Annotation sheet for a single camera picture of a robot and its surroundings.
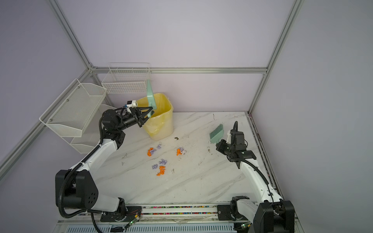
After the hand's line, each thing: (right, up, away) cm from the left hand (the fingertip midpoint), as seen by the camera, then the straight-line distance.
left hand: (152, 109), depth 70 cm
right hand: (+34, -19, +12) cm, 40 cm away
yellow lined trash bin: (0, -8, +20) cm, 21 cm away
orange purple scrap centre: (+12, -25, +25) cm, 38 cm away
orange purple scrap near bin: (-8, -26, +25) cm, 37 cm away
